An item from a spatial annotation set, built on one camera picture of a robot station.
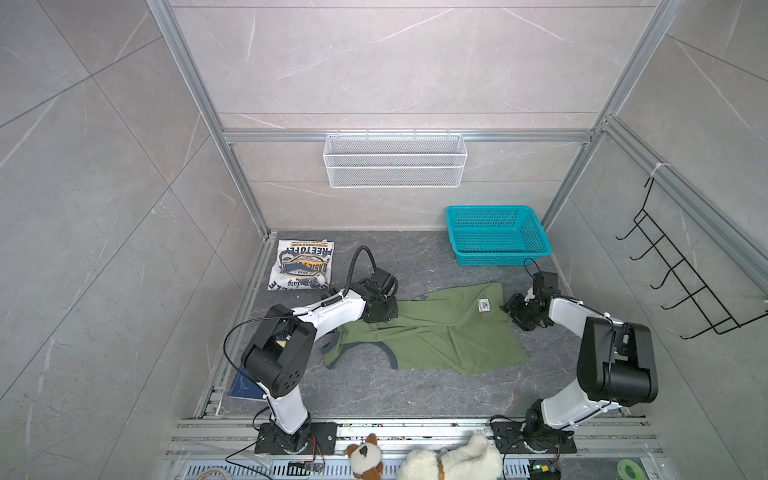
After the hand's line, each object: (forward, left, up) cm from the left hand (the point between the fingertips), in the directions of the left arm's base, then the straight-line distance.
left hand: (393, 307), depth 92 cm
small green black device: (-42, -35, -6) cm, 55 cm away
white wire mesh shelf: (+43, -2, +25) cm, 50 cm away
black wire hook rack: (-16, -66, +28) cm, 74 cm away
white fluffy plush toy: (-41, -15, +5) cm, 44 cm away
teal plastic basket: (+34, -43, -4) cm, 55 cm away
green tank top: (-7, -15, -4) cm, 17 cm away
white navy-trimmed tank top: (+19, +32, -2) cm, 37 cm away
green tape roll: (-44, -54, -5) cm, 70 cm away
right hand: (0, -38, -3) cm, 38 cm away
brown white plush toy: (-39, +8, -2) cm, 40 cm away
